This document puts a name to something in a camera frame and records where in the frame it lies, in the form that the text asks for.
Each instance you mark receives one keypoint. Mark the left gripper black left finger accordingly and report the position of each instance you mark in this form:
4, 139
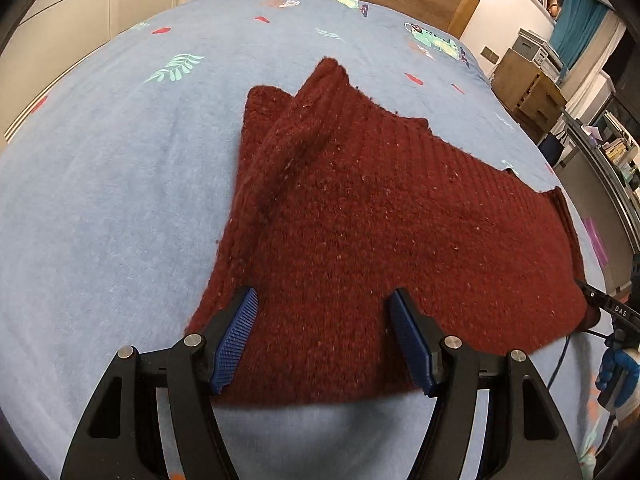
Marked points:
152, 407

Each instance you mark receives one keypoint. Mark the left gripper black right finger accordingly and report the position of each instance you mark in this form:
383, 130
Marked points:
493, 417

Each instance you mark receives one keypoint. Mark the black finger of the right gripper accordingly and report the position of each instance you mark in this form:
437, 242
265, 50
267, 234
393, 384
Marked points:
625, 315

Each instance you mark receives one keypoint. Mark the dark red knit sweater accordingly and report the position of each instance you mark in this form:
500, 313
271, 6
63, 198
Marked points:
337, 202

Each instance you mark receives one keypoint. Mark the blue gloved hand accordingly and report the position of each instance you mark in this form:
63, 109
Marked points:
618, 381

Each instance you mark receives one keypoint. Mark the purple plastic stool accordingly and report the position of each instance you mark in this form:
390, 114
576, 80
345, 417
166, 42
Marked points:
596, 241

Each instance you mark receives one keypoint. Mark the glass top desk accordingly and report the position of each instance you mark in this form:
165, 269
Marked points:
625, 203

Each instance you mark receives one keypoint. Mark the wooden nightstand drawers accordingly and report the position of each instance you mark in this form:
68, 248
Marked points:
532, 99

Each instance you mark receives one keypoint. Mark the blue cartoon print bedsheet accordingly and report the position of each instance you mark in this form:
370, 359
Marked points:
115, 192

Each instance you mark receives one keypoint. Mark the white storage box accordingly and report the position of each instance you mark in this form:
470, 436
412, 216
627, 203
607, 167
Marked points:
537, 50

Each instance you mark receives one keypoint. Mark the teal curtain right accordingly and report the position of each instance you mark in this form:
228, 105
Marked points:
575, 26

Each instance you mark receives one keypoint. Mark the white sliding wardrobe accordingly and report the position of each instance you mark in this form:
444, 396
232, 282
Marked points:
51, 38

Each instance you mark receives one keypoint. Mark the wall switch plate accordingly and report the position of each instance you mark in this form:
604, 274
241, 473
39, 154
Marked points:
491, 56

